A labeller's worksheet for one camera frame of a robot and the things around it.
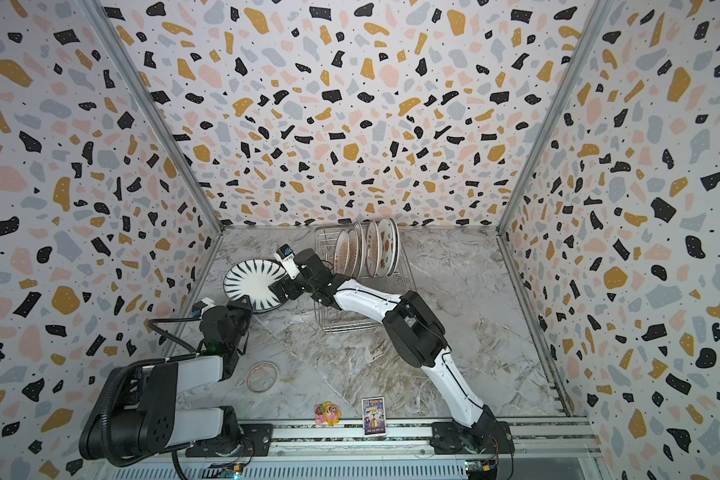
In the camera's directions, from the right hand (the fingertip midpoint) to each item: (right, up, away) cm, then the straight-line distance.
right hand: (274, 273), depth 88 cm
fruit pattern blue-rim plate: (+34, +8, +11) cm, 36 cm away
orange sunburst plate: (+18, +6, +18) cm, 26 cm away
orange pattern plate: (+22, +6, +8) cm, 24 cm away
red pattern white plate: (+25, +7, +6) cm, 27 cm away
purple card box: (+29, -35, -11) cm, 47 cm away
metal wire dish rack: (+16, -16, +9) cm, 25 cm away
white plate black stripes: (-10, -2, +9) cm, 14 cm away
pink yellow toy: (+18, -35, -12) cm, 41 cm away
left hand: (-8, -5, 0) cm, 9 cm away
